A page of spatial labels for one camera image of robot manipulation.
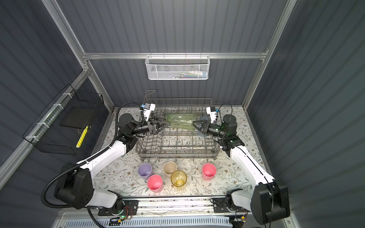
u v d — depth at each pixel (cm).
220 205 74
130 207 73
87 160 46
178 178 74
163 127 64
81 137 69
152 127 63
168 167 83
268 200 39
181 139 101
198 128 68
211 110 69
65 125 74
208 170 85
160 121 72
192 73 92
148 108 65
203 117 84
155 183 81
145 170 83
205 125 64
